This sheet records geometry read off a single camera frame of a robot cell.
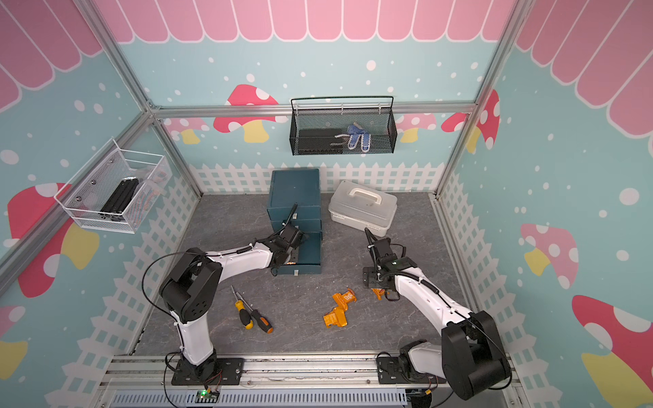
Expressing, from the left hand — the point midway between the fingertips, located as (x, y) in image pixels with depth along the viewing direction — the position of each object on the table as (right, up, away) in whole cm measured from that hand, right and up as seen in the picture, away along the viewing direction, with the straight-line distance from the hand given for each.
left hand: (287, 252), depth 97 cm
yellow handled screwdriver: (-11, -19, -14) cm, 27 cm away
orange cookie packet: (+21, -15, -10) cm, 27 cm away
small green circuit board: (-19, -38, -25) cm, 50 cm away
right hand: (+33, -7, -10) cm, 36 cm away
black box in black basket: (+13, +41, -8) cm, 43 cm away
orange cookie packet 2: (+19, -19, -14) cm, 31 cm away
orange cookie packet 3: (+34, -13, -8) cm, 37 cm away
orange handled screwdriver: (-6, -20, -15) cm, 26 cm away
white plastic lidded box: (+30, +19, +4) cm, 35 cm away
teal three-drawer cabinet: (+1, +25, -3) cm, 25 cm away
